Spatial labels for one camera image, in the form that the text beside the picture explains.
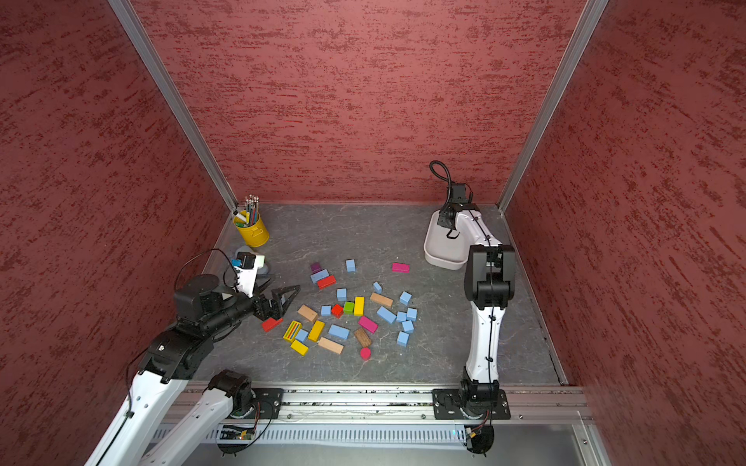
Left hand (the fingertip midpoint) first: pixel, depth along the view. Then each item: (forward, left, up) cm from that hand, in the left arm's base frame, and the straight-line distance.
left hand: (285, 289), depth 69 cm
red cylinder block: (-8, -19, -25) cm, 32 cm away
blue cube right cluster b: (+3, -33, -22) cm, 40 cm away
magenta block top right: (+21, -30, -24) cm, 44 cm away
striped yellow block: (-2, +3, -22) cm, 23 cm away
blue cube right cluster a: (+3, -30, -24) cm, 38 cm away
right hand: (+37, -49, -16) cm, 63 cm away
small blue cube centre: (+13, -22, -23) cm, 34 cm away
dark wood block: (-3, -18, -24) cm, 30 cm away
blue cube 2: (+9, -31, -23) cm, 40 cm away
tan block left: (+3, -1, -22) cm, 22 cm away
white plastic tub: (+29, -46, -21) cm, 59 cm away
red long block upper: (+16, -4, -24) cm, 29 cm away
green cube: (+5, -13, -23) cm, 27 cm away
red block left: (0, +10, -23) cm, 25 cm away
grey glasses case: (+28, +26, -23) cm, 45 cm away
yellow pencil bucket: (+31, +23, -15) cm, 42 cm away
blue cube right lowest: (-4, -30, -22) cm, 38 cm away
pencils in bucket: (+35, +24, -12) cm, 44 cm away
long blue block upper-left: (+17, -2, -23) cm, 29 cm away
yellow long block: (-2, -4, -23) cm, 23 cm away
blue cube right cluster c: (-1, -32, -22) cm, 39 cm away
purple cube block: (+21, 0, -24) cm, 31 cm away
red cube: (+4, -10, -23) cm, 25 cm away
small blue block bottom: (-3, 0, -23) cm, 24 cm away
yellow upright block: (+5, -16, -23) cm, 29 cm away
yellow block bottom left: (-7, 0, -24) cm, 25 cm away
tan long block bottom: (-6, -9, -24) cm, 26 cm away
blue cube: (+10, -10, -22) cm, 26 cm away
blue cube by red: (+5, -6, -23) cm, 25 cm away
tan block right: (+9, -24, -24) cm, 35 cm away
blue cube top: (+22, -13, -23) cm, 34 cm away
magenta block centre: (+1, -20, -25) cm, 32 cm away
